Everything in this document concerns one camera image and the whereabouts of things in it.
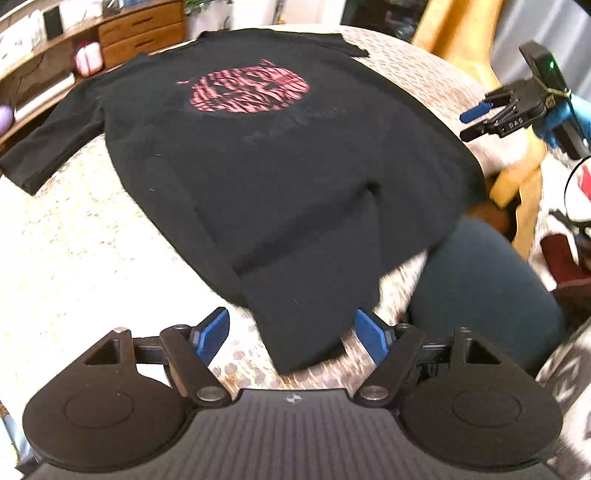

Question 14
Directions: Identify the person's dark trouser leg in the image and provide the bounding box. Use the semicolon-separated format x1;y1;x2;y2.
409;217;566;374

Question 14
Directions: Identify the glass balcony door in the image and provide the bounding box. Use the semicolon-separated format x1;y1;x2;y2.
342;0;428;44

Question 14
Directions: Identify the black cable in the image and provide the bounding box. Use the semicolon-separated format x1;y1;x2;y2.
564;157;591;259

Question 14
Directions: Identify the cream patterned seat cover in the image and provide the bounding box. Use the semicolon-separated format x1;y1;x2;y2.
536;318;591;480

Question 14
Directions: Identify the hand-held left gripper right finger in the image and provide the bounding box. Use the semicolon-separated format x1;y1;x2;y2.
353;308;504;409

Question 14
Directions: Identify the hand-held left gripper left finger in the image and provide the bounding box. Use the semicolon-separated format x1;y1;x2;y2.
83;307;234;409

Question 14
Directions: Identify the yellow curtain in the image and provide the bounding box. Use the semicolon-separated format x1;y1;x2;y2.
411;0;504;88

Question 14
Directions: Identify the white flat box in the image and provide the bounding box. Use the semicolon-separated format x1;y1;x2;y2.
13;71;77;123

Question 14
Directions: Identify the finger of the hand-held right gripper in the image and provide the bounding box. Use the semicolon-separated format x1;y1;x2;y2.
459;111;513;142
459;83;527;123

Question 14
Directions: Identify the person's right hand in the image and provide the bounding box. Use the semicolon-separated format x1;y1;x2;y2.
531;92;591;149

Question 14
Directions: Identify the black t-shirt with red print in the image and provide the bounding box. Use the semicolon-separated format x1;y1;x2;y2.
0;28;485;376

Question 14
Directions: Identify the red white patterned garment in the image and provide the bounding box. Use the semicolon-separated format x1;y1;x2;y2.
529;161;591;296

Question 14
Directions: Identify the pink case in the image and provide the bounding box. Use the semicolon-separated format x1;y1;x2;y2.
74;41;105;78

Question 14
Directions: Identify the wooden cabinet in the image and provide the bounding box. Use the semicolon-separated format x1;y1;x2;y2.
0;0;188;153

